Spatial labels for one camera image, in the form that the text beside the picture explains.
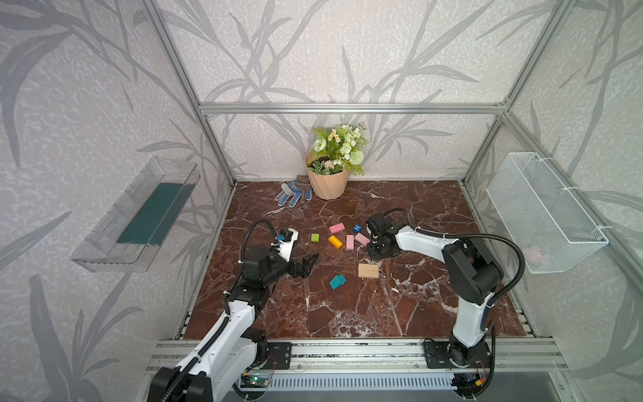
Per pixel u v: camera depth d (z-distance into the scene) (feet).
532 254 2.40
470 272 1.64
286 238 2.23
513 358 2.43
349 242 3.19
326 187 3.45
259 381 2.32
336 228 3.36
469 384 2.29
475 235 1.73
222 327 1.63
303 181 3.80
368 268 2.99
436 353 2.42
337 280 2.88
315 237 3.25
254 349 2.04
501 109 3.08
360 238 3.25
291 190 3.77
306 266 2.36
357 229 3.34
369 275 2.96
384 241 2.33
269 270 2.15
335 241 3.24
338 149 3.11
